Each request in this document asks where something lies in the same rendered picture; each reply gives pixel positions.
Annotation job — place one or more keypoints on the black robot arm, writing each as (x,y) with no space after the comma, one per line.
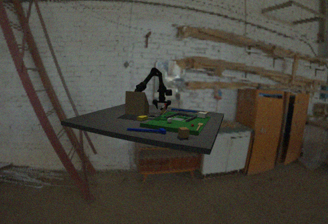
(162,89)

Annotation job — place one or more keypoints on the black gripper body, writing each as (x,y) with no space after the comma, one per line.
(162,100)

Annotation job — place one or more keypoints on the green putting mat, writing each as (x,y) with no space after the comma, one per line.
(162,121)

